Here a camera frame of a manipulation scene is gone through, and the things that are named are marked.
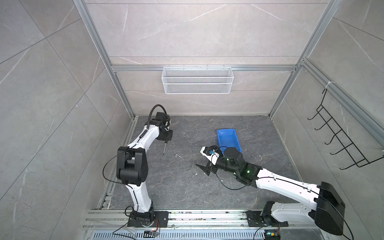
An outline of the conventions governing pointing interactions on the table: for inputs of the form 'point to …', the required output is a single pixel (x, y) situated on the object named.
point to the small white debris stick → (176, 156)
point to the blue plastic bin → (227, 138)
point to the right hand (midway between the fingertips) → (201, 154)
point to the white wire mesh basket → (196, 80)
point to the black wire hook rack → (355, 154)
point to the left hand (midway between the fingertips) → (167, 133)
